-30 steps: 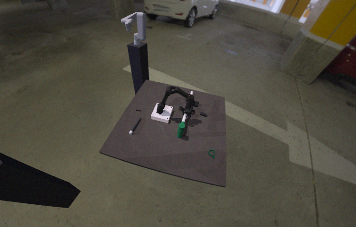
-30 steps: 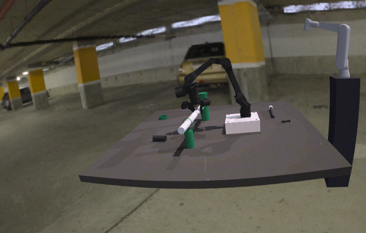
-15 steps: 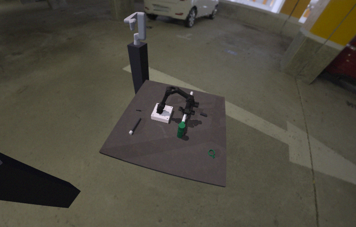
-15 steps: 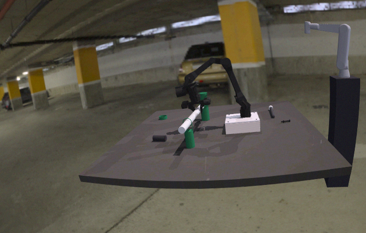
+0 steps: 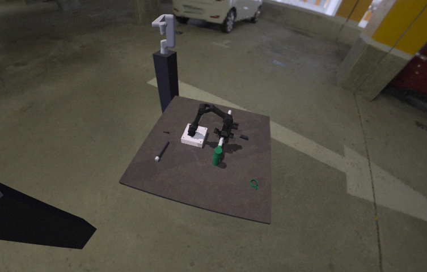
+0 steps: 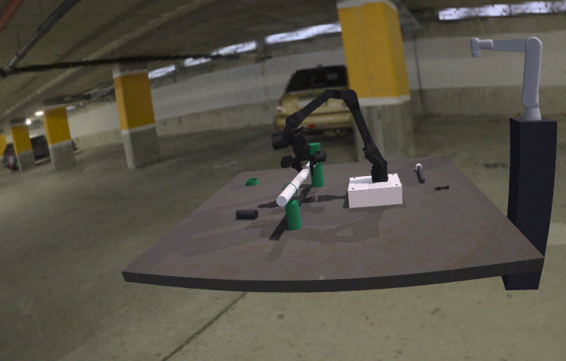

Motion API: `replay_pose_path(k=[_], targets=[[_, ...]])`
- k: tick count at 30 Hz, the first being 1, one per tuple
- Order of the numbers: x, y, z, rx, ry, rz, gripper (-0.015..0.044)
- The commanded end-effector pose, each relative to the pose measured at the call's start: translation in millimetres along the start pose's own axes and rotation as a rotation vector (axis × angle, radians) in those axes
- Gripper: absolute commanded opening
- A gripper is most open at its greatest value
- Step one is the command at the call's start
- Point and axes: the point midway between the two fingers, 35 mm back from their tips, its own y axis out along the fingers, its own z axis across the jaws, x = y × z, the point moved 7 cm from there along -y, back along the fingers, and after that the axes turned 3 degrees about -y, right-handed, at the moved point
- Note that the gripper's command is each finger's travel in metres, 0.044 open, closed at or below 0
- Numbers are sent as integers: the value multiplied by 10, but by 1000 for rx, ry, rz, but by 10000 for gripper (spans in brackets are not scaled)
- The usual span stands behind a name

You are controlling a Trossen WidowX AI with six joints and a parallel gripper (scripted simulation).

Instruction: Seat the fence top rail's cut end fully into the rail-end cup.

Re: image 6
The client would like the white cylindrical pole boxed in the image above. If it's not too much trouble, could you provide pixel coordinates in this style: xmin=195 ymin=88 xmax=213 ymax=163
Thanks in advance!
xmin=276 ymin=162 xmax=310 ymax=207

